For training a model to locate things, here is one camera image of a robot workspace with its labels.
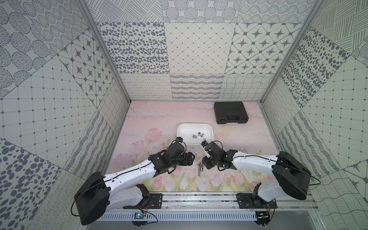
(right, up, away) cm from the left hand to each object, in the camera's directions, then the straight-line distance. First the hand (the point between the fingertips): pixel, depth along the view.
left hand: (191, 154), depth 80 cm
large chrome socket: (+3, +7, +18) cm, 20 cm away
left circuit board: (-27, -29, -8) cm, 40 cm away
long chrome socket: (+5, -11, +4) cm, 13 cm away
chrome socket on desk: (+6, -8, +6) cm, 12 cm away
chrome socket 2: (+8, +8, +19) cm, 22 cm away
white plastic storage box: (+3, +9, +19) cm, 22 cm away
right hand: (+10, -6, +7) cm, 14 cm away
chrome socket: (+6, +9, +19) cm, 21 cm away
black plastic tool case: (+33, +25, +34) cm, 53 cm away
